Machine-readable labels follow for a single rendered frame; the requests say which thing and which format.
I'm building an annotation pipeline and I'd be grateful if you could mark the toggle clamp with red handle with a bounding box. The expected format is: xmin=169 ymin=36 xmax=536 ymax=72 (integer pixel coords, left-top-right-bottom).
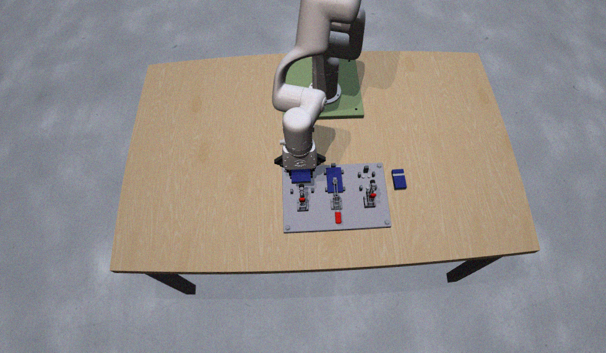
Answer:
xmin=363 ymin=180 xmax=376 ymax=208
xmin=297 ymin=184 xmax=308 ymax=212
xmin=331 ymin=177 xmax=342 ymax=224

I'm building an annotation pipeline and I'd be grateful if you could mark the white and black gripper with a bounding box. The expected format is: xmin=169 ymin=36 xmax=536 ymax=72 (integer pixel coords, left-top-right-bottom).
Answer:
xmin=274 ymin=141 xmax=326 ymax=176

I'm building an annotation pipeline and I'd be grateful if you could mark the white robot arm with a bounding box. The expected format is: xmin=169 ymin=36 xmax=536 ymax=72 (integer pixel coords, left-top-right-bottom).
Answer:
xmin=272 ymin=0 xmax=366 ymax=155

